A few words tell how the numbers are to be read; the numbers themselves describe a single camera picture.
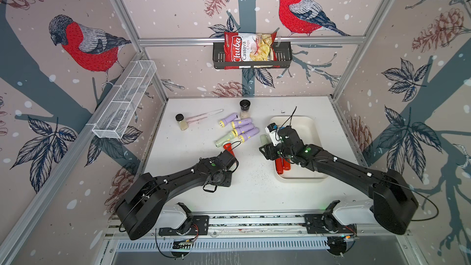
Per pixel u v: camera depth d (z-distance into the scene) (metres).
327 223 0.66
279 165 0.87
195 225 0.73
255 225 0.75
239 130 1.00
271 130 0.74
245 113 1.06
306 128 1.04
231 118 1.10
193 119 1.10
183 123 1.01
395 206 0.42
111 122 0.70
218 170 0.62
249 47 0.88
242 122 1.05
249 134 1.01
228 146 0.93
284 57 0.93
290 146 0.63
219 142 0.97
